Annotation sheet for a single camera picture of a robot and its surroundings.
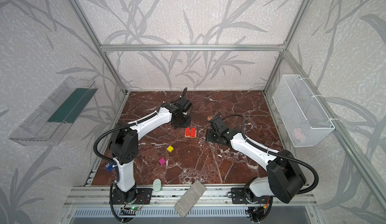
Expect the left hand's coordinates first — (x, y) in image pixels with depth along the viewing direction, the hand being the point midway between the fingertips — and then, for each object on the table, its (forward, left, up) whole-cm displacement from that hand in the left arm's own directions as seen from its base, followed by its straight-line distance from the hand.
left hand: (189, 120), depth 91 cm
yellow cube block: (-15, +11, -8) cm, 20 cm away
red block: (-3, +1, -8) cm, 9 cm away
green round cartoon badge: (+8, -13, -10) cm, 19 cm away
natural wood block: (-7, +1, -9) cm, 11 cm away
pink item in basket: (-15, -56, +11) cm, 59 cm away
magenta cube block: (-22, +14, -9) cm, 28 cm away
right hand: (-7, -12, 0) cm, 14 cm away
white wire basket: (-15, -51, +26) cm, 59 cm away
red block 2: (-4, -2, -7) cm, 9 cm away
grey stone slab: (-40, -3, -5) cm, 41 cm away
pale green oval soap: (-34, +14, -7) cm, 38 cm away
